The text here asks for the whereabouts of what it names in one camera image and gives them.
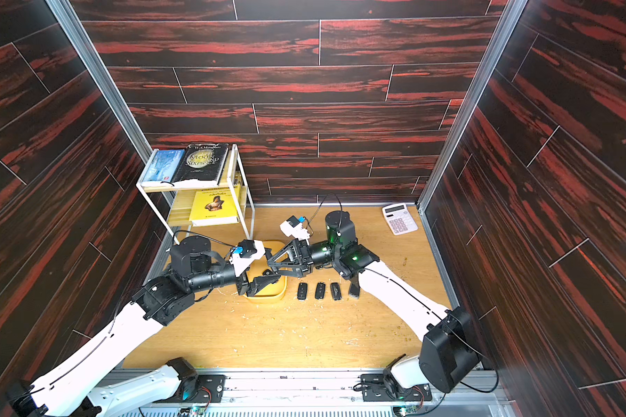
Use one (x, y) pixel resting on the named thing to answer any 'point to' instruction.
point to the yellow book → (214, 206)
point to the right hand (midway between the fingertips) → (274, 265)
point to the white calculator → (400, 219)
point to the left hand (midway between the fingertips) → (273, 261)
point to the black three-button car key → (320, 290)
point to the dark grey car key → (354, 289)
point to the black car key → (302, 290)
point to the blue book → (164, 165)
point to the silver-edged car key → (336, 291)
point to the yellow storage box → (277, 290)
